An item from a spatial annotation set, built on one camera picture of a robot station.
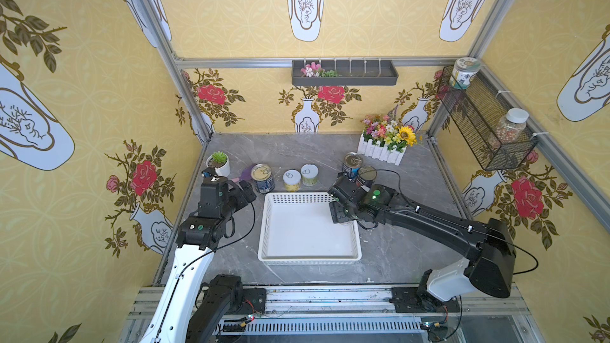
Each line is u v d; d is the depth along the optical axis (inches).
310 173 39.5
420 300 25.5
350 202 22.8
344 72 36.2
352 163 38.3
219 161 39.4
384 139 39.1
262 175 36.7
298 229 35.5
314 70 34.5
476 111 35.3
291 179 38.4
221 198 21.7
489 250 16.2
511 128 25.6
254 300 29.2
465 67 33.3
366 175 36.5
